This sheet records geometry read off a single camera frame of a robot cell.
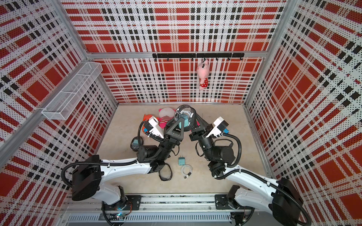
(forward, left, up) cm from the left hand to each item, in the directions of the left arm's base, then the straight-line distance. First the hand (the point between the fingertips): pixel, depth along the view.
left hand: (187, 116), depth 52 cm
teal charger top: (+13, +37, -44) cm, 59 cm away
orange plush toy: (+36, +34, -45) cm, 67 cm away
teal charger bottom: (+1, +5, -45) cm, 45 cm away
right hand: (+3, -2, -2) cm, 4 cm away
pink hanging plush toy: (+47, -10, -11) cm, 50 cm away
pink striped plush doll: (+35, +18, -40) cm, 56 cm away
